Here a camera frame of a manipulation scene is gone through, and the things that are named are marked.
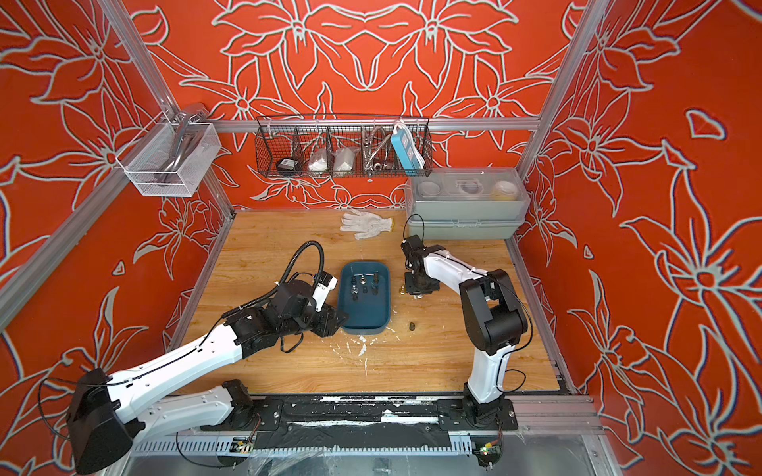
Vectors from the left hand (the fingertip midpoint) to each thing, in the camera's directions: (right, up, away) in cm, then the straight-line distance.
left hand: (343, 311), depth 76 cm
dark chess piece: (+5, +2, +19) cm, 20 cm away
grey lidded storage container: (+40, +31, +27) cm, 58 cm away
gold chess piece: (+4, +5, +22) cm, 23 cm away
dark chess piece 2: (+8, +2, +19) cm, 21 cm away
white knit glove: (+5, +24, +38) cm, 45 cm away
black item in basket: (-21, +43, +19) cm, 51 cm away
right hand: (+21, +3, +18) cm, 28 cm away
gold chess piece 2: (+16, +4, +9) cm, 19 cm away
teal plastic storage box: (+5, 0, +19) cm, 20 cm away
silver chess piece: (+1, +2, +19) cm, 19 cm away
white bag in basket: (-9, +42, +14) cm, 45 cm away
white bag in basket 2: (-2, +43, +16) cm, 46 cm away
